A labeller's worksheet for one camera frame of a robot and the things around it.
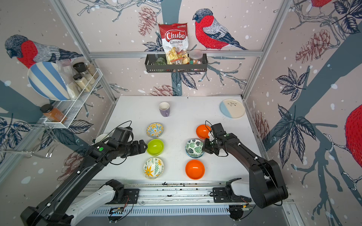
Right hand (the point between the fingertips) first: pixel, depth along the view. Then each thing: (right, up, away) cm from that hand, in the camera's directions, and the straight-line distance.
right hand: (202, 147), depth 86 cm
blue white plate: (+29, +24, +28) cm, 47 cm away
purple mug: (-26, +24, +15) cm, 38 cm away
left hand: (-34, +4, -10) cm, 35 cm away
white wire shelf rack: (-74, +23, -12) cm, 78 cm away
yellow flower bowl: (-30, -12, -3) cm, 32 cm away
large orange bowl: (-5, -11, -6) cm, 14 cm away
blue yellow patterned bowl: (-33, +9, +14) cm, 37 cm away
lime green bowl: (-30, -1, +2) cm, 30 cm away
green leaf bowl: (-4, -4, 0) cm, 6 cm away
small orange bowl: (+1, +8, +10) cm, 13 cm away
